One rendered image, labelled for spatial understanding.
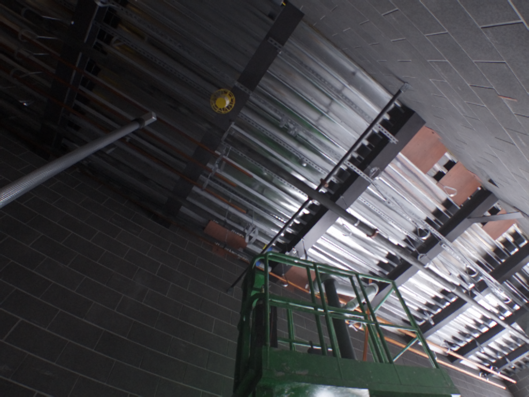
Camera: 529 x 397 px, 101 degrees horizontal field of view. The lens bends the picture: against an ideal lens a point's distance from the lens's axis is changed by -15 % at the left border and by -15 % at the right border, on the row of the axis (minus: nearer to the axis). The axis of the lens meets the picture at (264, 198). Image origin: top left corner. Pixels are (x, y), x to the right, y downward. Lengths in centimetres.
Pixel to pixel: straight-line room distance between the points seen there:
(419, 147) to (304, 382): 306
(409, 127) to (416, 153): 52
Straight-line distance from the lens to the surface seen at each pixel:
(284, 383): 178
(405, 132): 342
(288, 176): 249
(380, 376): 212
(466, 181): 448
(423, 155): 389
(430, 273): 389
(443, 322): 633
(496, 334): 782
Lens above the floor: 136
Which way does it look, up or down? 62 degrees up
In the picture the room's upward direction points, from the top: straight up
